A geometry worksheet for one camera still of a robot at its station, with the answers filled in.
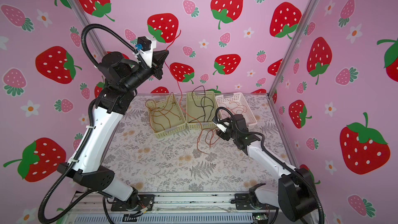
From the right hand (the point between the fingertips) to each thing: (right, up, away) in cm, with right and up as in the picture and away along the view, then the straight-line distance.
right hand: (221, 122), depth 85 cm
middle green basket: (-12, +7, +26) cm, 30 cm away
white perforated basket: (+15, +11, +28) cm, 34 cm away
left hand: (-24, +29, -30) cm, 48 cm away
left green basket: (-37, +2, +22) cm, 43 cm away
